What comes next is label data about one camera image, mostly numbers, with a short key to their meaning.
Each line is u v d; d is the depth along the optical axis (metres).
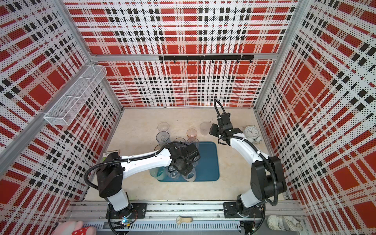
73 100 0.74
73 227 0.65
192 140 0.96
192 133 0.99
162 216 0.74
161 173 0.86
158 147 0.84
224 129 0.67
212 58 0.90
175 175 0.86
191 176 0.74
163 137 0.92
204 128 1.05
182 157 0.59
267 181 0.44
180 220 0.69
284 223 0.68
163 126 1.04
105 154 0.93
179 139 0.93
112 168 0.49
